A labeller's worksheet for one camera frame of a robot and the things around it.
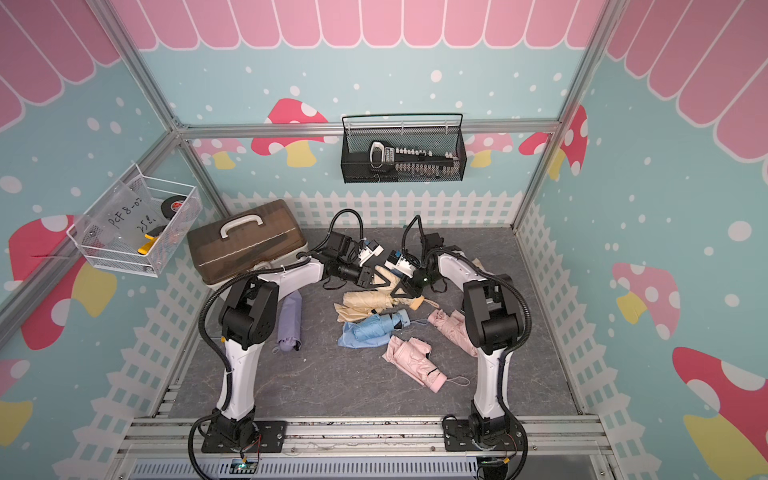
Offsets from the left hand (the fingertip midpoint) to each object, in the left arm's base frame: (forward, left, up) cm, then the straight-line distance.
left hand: (385, 286), depth 91 cm
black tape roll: (+9, +57, +23) cm, 63 cm away
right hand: (+1, -4, -4) cm, 5 cm away
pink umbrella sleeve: (-10, -21, -5) cm, 24 cm away
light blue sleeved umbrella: (-12, +4, -6) cm, 14 cm away
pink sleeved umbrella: (-20, -8, -5) cm, 22 cm away
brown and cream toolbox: (+7, +43, +11) cm, 45 cm away
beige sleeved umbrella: (-2, 0, -4) cm, 5 cm away
